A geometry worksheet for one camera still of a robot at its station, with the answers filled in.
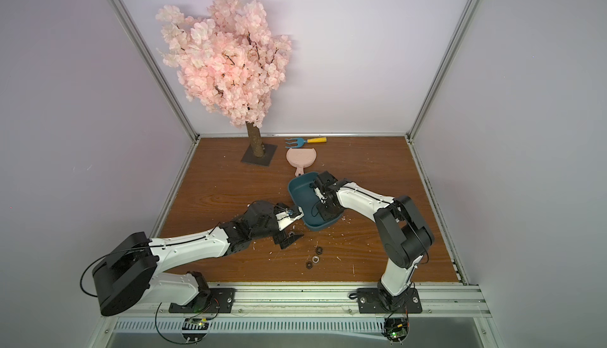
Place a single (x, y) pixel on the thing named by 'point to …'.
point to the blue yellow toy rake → (300, 141)
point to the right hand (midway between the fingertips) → (330, 207)
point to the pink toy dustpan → (301, 158)
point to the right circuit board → (396, 329)
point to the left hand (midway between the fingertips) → (300, 222)
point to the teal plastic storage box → (307, 202)
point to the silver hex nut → (315, 259)
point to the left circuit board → (195, 323)
